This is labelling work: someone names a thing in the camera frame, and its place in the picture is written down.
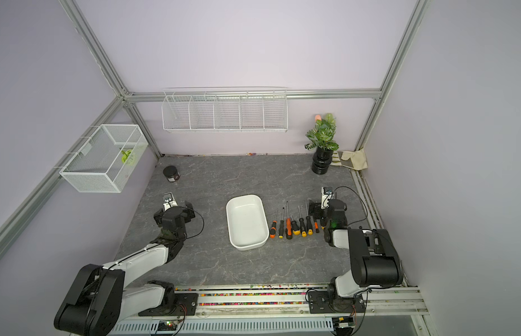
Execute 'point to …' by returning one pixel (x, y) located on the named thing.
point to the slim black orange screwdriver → (316, 227)
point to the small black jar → (171, 173)
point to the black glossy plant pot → (321, 160)
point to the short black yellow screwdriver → (296, 229)
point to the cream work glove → (355, 160)
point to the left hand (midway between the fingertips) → (176, 205)
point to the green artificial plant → (323, 134)
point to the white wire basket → (105, 160)
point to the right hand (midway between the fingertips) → (320, 198)
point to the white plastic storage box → (247, 221)
